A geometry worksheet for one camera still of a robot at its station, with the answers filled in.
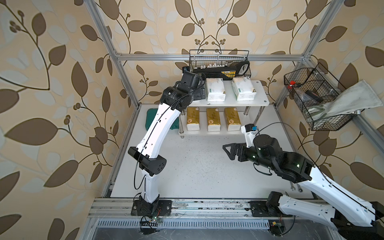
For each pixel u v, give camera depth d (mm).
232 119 937
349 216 398
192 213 737
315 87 799
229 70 808
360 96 587
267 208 652
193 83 519
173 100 468
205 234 680
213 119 937
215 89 722
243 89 724
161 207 742
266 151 457
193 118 951
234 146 578
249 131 560
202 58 912
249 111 1031
